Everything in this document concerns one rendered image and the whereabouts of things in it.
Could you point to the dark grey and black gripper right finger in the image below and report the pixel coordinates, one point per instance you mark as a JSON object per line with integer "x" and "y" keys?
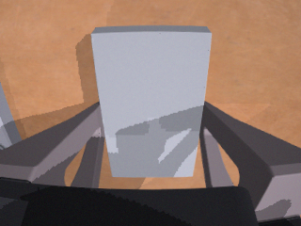
{"x": 269, "y": 167}

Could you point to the grey metal fixture plate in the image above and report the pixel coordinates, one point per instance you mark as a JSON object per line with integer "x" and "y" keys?
{"x": 9, "y": 133}

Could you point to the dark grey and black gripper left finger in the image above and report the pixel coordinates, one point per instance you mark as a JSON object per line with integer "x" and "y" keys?
{"x": 43, "y": 158}

